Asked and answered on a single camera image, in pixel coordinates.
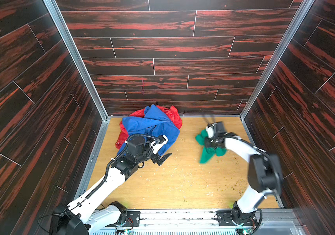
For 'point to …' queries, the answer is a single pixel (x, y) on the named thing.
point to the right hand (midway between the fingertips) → (210, 140)
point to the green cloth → (207, 153)
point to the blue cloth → (153, 123)
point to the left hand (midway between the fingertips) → (165, 145)
